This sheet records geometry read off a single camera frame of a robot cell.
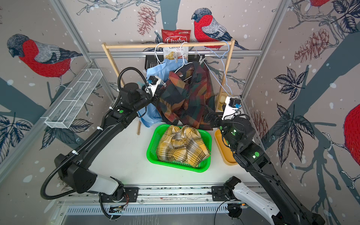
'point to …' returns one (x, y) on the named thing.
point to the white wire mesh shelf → (67, 107)
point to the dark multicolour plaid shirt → (183, 95)
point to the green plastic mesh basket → (151, 154)
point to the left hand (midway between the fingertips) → (165, 84)
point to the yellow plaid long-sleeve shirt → (183, 144)
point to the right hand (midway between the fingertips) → (213, 104)
